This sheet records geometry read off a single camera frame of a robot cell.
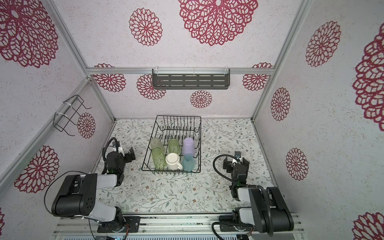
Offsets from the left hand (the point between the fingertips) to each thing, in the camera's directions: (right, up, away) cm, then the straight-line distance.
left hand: (124, 151), depth 93 cm
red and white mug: (+31, -4, -7) cm, 32 cm away
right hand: (+69, -2, -4) cm, 69 cm away
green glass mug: (+30, +3, +5) cm, 31 cm away
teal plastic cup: (+40, -7, -3) cm, 41 cm away
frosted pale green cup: (+18, +5, +4) cm, 19 cm away
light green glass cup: (+22, -4, -3) cm, 23 cm away
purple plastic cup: (+40, +3, -5) cm, 41 cm away
